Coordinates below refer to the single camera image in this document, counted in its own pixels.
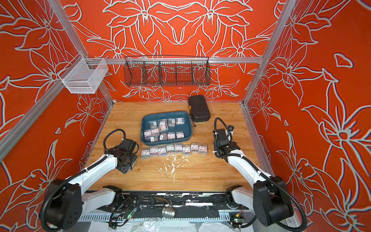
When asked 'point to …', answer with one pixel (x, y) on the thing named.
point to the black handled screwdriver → (194, 124)
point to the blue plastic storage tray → (165, 127)
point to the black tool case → (200, 111)
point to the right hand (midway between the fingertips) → (224, 139)
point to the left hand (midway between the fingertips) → (133, 160)
